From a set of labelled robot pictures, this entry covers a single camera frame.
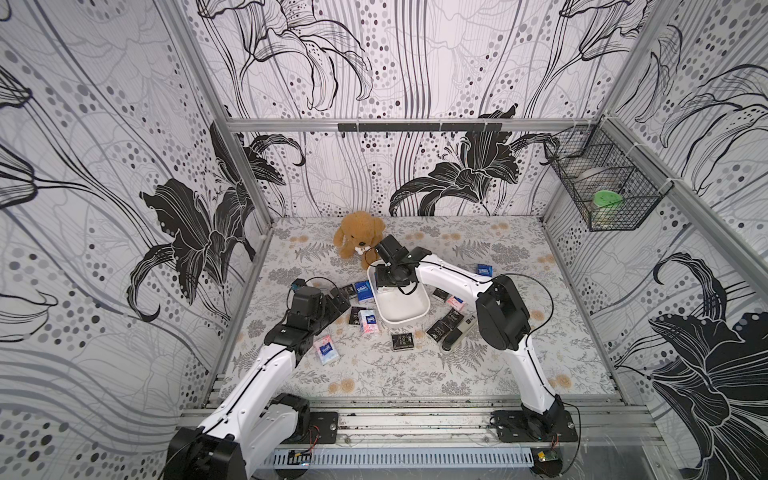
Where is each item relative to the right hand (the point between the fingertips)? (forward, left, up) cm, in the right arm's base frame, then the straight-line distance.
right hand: (384, 276), depth 97 cm
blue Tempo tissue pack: (-5, +7, -2) cm, 8 cm away
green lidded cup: (+5, -62, +24) cm, 66 cm away
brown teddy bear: (+8, +8, +12) cm, 16 cm away
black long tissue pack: (-16, -19, -3) cm, 25 cm away
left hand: (-14, +11, +5) cm, 18 cm away
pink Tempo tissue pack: (-15, +4, -1) cm, 16 cm away
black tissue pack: (-13, +9, -2) cm, 16 cm away
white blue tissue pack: (-24, +16, -2) cm, 29 cm away
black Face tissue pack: (-4, +12, -2) cm, 12 cm away
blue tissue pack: (+4, -35, -4) cm, 35 cm away
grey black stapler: (-20, -22, -1) cm, 29 cm away
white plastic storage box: (-9, -6, -4) cm, 11 cm away
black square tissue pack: (-21, -6, -3) cm, 22 cm away
